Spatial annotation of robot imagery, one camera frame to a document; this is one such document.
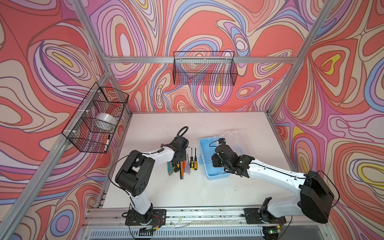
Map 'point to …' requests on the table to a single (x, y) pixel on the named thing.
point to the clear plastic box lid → (236, 140)
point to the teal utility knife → (170, 167)
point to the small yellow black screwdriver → (191, 160)
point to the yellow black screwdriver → (195, 162)
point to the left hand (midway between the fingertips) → (183, 155)
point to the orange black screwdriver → (182, 169)
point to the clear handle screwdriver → (187, 166)
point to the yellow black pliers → (176, 166)
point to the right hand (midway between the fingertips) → (215, 160)
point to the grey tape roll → (105, 122)
